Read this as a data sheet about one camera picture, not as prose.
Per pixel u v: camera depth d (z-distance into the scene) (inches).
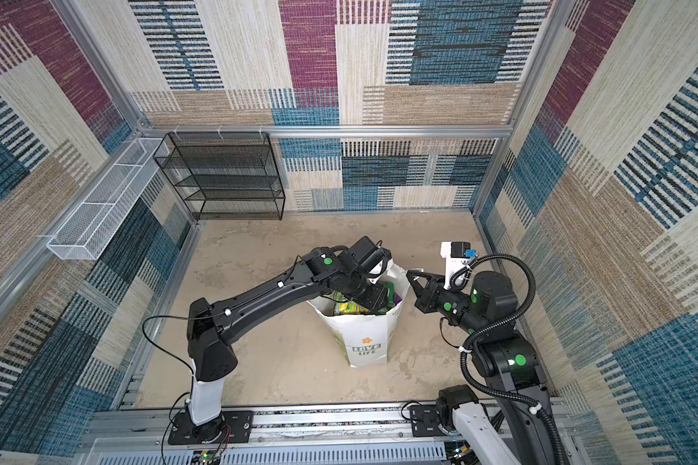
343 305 28.7
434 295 21.0
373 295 26.3
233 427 28.7
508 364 16.7
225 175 43.8
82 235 27.5
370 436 28.7
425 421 28.8
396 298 30.3
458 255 21.0
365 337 28.0
